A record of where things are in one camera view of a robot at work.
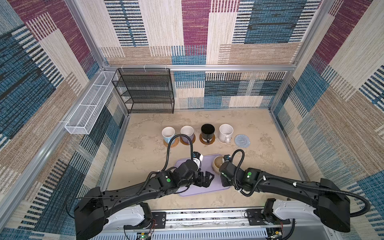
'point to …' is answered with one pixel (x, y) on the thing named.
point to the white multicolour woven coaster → (221, 141)
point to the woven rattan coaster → (177, 141)
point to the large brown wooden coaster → (205, 142)
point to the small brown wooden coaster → (186, 144)
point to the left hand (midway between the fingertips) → (208, 174)
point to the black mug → (207, 131)
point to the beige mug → (217, 162)
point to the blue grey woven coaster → (242, 140)
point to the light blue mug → (168, 133)
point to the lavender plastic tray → (206, 165)
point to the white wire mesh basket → (82, 120)
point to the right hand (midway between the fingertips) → (225, 179)
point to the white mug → (225, 132)
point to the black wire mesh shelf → (145, 90)
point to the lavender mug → (188, 130)
